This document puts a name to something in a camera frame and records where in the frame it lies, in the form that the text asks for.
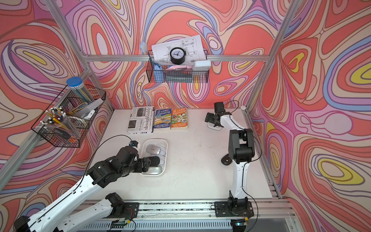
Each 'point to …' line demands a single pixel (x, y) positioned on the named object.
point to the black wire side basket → (82, 115)
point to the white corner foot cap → (243, 108)
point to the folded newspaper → (141, 121)
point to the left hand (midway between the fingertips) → (146, 162)
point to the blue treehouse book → (162, 118)
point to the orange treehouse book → (178, 119)
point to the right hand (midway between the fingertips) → (213, 123)
